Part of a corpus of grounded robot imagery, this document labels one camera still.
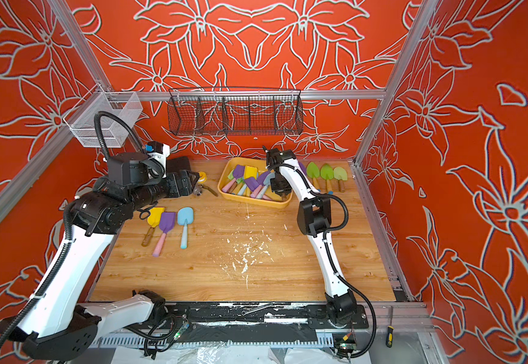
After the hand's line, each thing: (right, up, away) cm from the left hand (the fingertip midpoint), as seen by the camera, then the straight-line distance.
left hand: (187, 172), depth 64 cm
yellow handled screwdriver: (+62, -51, +5) cm, 81 cm away
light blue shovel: (-12, -18, +34) cm, 41 cm away
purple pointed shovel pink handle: (+10, +2, +47) cm, 48 cm away
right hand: (+32, -7, +36) cm, 49 cm away
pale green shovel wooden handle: (+62, +1, +51) cm, 80 cm away
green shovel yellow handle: (+55, +2, +50) cm, 75 cm away
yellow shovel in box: (+16, +2, +50) cm, 52 cm away
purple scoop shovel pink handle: (-19, -20, +30) cm, 41 cm away
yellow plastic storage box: (+12, -9, +39) cm, 42 cm away
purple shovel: (+17, -4, +43) cm, 47 cm away
